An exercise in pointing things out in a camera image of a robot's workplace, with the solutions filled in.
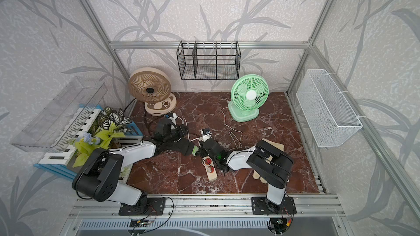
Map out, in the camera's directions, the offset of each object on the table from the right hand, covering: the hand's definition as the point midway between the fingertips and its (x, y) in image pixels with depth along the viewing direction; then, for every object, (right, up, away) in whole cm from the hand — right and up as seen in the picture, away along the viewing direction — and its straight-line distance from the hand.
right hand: (200, 140), depth 89 cm
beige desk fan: (-28, +31, +2) cm, 42 cm away
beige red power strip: (+5, -12, -7) cm, 15 cm away
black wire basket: (+3, +49, +18) cm, 52 cm away
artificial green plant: (-38, +12, -17) cm, 43 cm away
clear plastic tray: (-57, +15, -21) cm, 62 cm away
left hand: (-7, +7, +1) cm, 10 cm away
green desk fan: (+26, +27, -3) cm, 37 cm away
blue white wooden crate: (-49, -1, -30) cm, 57 cm away
